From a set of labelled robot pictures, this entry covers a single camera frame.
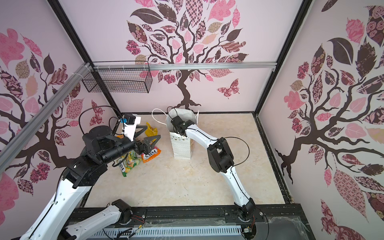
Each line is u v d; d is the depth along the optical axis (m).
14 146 0.51
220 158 0.59
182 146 0.83
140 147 0.50
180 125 0.74
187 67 0.95
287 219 0.73
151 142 0.55
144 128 0.61
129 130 0.48
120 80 1.22
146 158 0.93
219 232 0.70
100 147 0.40
